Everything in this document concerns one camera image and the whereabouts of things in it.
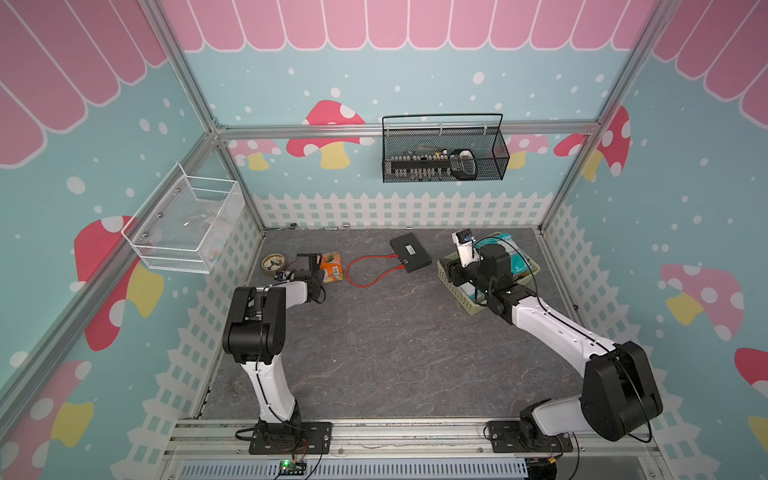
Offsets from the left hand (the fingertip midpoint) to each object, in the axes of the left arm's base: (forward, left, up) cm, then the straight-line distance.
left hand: (320, 277), depth 104 cm
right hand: (-5, -42, +19) cm, 46 cm away
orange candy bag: (+6, -3, -1) cm, 7 cm away
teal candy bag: (+1, -67, +9) cm, 67 cm away
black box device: (+11, -31, +1) cm, 33 cm away
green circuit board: (-54, -1, -4) cm, 54 cm away
